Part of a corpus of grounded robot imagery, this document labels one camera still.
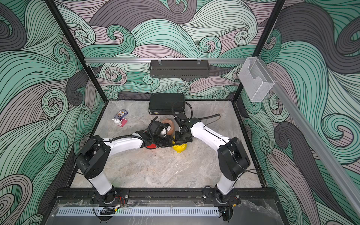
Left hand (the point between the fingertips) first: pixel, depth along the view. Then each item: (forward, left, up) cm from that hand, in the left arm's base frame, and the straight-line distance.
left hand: (176, 143), depth 85 cm
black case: (+41, +9, -9) cm, 43 cm away
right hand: (+1, -1, -1) cm, 2 cm away
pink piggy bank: (+15, +5, +2) cm, 16 cm away
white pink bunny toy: (+19, +41, -5) cm, 45 cm away
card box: (+28, +44, -7) cm, 52 cm away
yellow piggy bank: (-3, -2, -1) cm, 4 cm away
